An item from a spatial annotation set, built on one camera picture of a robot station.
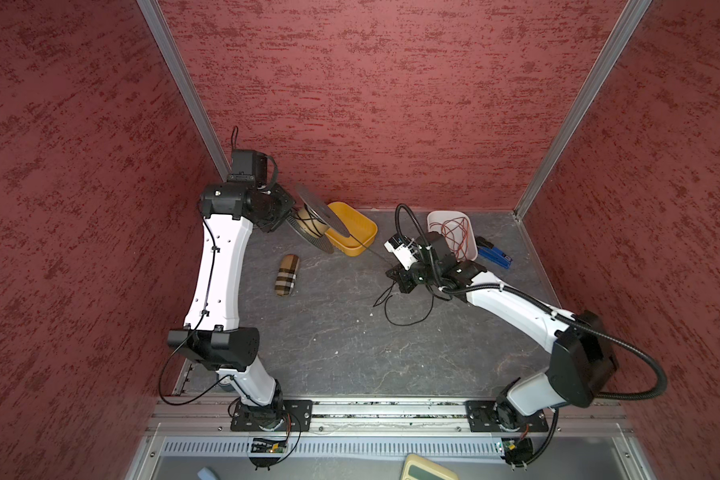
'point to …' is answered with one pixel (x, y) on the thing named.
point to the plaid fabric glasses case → (285, 279)
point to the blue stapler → (487, 250)
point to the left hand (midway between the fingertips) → (292, 214)
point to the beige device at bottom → (419, 468)
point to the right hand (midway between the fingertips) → (386, 279)
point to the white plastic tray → (441, 215)
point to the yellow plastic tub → (361, 228)
